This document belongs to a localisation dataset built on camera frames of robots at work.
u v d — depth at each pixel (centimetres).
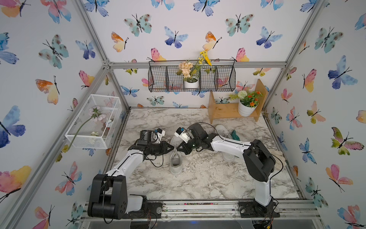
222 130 98
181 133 78
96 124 73
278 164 89
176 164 81
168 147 79
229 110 111
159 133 80
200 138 71
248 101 97
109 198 41
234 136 99
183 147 76
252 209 74
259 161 50
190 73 83
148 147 68
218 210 75
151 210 73
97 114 74
